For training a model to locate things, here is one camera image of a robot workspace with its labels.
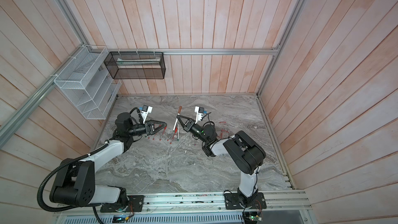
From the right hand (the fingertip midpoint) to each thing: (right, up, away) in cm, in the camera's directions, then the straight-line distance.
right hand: (176, 117), depth 79 cm
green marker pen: (-1, -11, +19) cm, 22 cm away
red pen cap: (+29, -4, +25) cm, 39 cm away
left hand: (-6, -4, -1) cm, 7 cm away
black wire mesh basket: (-31, +35, +25) cm, 53 cm away
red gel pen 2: (-3, -9, +22) cm, 24 cm away
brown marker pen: (+2, +5, +1) cm, 5 cm away
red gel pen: (-17, -14, +17) cm, 28 cm away
